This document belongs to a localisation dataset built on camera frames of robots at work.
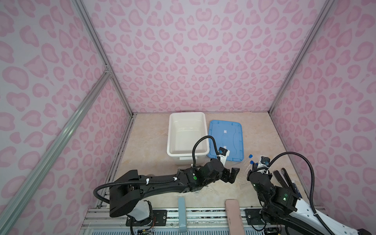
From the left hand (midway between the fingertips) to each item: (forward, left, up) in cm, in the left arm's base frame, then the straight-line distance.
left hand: (234, 165), depth 71 cm
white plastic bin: (+36, +27, -17) cm, 48 cm away
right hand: (+3, -11, -6) cm, 13 cm away
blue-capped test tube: (+7, -11, -4) cm, 14 cm away
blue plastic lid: (+32, -6, -20) cm, 38 cm away
